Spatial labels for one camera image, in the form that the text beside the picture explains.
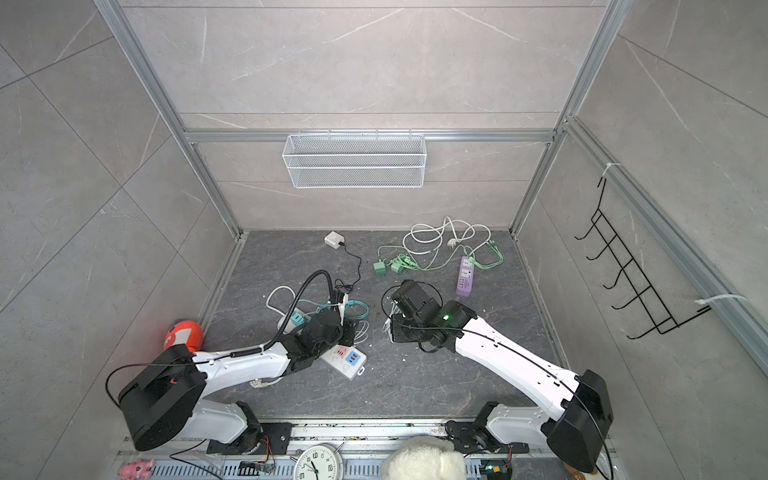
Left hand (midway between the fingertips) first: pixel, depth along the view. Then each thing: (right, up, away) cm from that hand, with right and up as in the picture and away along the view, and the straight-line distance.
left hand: (356, 314), depth 87 cm
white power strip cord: (-25, -18, -6) cm, 31 cm away
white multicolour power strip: (-3, -13, -3) cm, 13 cm away
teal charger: (-18, -1, +1) cm, 18 cm away
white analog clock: (-6, -30, -19) cm, 36 cm away
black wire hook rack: (+65, +9, -24) cm, 70 cm away
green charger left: (+6, +13, +20) cm, 25 cm away
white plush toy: (+17, -20, -32) cm, 42 cm away
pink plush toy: (-48, -32, -19) cm, 61 cm away
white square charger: (-12, +24, +28) cm, 38 cm away
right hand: (+11, -1, -10) cm, 15 cm away
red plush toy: (-48, -5, -3) cm, 49 cm away
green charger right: (+13, +13, +19) cm, 26 cm away
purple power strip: (+36, +9, +15) cm, 40 cm away
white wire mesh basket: (-2, +50, +14) cm, 52 cm away
